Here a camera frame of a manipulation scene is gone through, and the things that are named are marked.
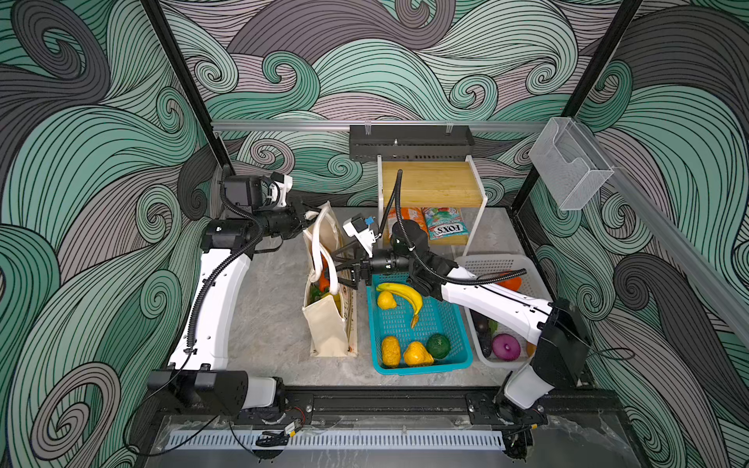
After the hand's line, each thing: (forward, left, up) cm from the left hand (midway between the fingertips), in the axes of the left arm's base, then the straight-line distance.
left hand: (324, 210), depth 67 cm
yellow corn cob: (-21, -17, -34) cm, 44 cm away
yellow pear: (-23, -24, -32) cm, 46 cm away
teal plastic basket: (-9, -33, -38) cm, 51 cm away
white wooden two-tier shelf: (+16, -28, -5) cm, 33 cm away
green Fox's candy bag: (+14, -35, -19) cm, 42 cm away
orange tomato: (0, -57, -31) cm, 65 cm away
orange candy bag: (+18, -26, -19) cm, 37 cm away
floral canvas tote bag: (-20, -2, -10) cm, 22 cm away
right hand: (-12, -2, -6) cm, 14 cm away
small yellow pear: (-6, -17, -34) cm, 39 cm away
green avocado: (-20, -31, -33) cm, 49 cm away
